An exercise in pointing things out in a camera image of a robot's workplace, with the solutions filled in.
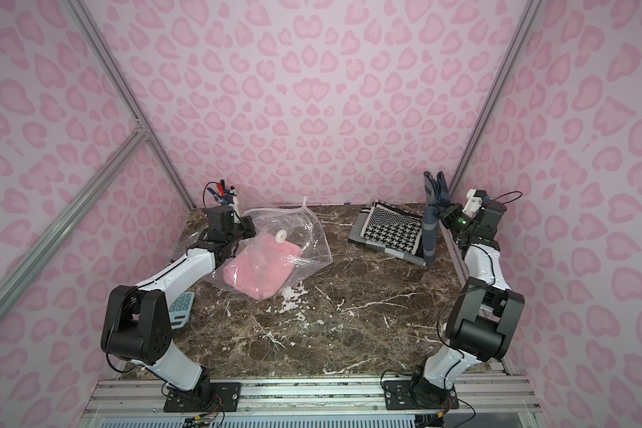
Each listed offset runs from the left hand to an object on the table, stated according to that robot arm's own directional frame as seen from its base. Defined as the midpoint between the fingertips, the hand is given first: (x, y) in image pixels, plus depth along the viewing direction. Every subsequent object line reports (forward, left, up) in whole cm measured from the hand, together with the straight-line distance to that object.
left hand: (251, 215), depth 91 cm
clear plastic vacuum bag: (+5, -16, -12) cm, 21 cm away
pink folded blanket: (-16, -5, -7) cm, 19 cm away
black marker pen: (+20, +13, -8) cm, 25 cm away
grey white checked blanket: (+11, -38, -18) cm, 44 cm away
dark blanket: (-1, -61, +8) cm, 61 cm away
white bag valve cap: (-1, -9, -10) cm, 13 cm away
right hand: (-1, -60, +7) cm, 60 cm away
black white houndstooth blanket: (+5, -51, -13) cm, 53 cm away
